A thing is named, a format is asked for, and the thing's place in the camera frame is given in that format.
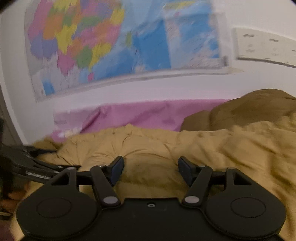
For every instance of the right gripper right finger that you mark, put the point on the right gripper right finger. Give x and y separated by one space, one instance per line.
198 178

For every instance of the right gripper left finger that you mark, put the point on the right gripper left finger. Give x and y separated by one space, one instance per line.
104 178

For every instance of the mustard yellow puffer jacket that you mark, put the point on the mustard yellow puffer jacket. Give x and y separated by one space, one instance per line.
254 133

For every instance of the pink bed sheet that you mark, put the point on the pink bed sheet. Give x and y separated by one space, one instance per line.
165 114

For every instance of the colourful wall map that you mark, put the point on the colourful wall map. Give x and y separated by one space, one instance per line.
73 43

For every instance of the white wall socket panel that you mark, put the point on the white wall socket panel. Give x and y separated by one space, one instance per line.
251 44

